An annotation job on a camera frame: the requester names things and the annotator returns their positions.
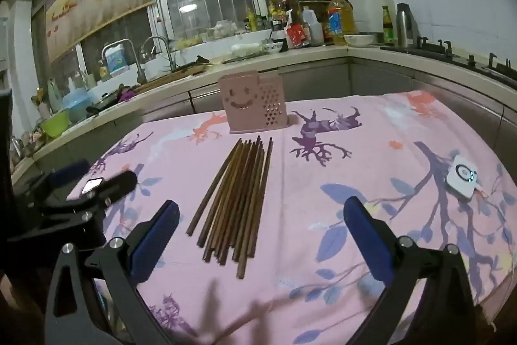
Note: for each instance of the white jug with blue label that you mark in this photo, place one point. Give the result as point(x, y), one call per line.
point(117, 60)

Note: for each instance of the translucent white jug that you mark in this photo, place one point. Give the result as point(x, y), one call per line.
point(313, 27)

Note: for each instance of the blue plastic lidded container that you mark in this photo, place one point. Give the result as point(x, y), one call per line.
point(76, 104)

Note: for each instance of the purple cloth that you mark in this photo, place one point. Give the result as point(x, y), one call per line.
point(126, 94)

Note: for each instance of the steel thermos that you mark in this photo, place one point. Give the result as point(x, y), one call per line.
point(405, 25)

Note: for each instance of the black gas stove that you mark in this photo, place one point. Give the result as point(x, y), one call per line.
point(444, 52)

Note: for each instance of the red packet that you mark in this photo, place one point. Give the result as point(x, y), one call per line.
point(298, 34)

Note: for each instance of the wooden cutting board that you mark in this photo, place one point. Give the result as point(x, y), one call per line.
point(169, 77)

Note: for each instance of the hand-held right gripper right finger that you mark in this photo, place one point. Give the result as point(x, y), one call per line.
point(369, 240)

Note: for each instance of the green plastic basin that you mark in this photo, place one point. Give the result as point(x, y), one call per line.
point(54, 124)

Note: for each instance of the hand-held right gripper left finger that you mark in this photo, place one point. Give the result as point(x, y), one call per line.
point(155, 236)

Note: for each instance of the pink smiley chopstick holder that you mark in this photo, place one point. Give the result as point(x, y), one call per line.
point(242, 102)

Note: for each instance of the white plastic bag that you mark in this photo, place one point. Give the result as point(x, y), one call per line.
point(245, 50)

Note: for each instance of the white bowl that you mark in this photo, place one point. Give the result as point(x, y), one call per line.
point(358, 40)

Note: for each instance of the bunch of wooden chopsticks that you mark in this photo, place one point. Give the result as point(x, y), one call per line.
point(238, 199)

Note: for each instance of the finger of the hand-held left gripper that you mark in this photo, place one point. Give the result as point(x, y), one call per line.
point(119, 183)
point(68, 171)

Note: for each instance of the steel faucet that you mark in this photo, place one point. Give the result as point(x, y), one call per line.
point(167, 54)
point(139, 70)

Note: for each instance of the green glass bottle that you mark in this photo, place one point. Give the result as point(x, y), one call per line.
point(388, 29)

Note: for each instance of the white square device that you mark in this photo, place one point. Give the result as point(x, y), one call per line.
point(460, 179)

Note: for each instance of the yellow dish soap bottle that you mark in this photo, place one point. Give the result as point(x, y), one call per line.
point(103, 70)

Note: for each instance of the dark wok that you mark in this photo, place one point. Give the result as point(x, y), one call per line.
point(103, 102)

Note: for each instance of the small patterned bowl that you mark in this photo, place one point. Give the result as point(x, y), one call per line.
point(272, 47)

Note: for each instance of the kitchen counter cabinets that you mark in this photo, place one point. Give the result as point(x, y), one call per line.
point(323, 80)

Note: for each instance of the large cooking oil bottle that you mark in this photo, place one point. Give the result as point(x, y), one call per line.
point(341, 21)

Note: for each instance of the pink printed tablecloth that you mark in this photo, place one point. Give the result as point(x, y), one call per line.
point(307, 187)

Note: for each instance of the dark sauce bottle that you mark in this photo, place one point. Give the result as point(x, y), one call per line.
point(278, 25)

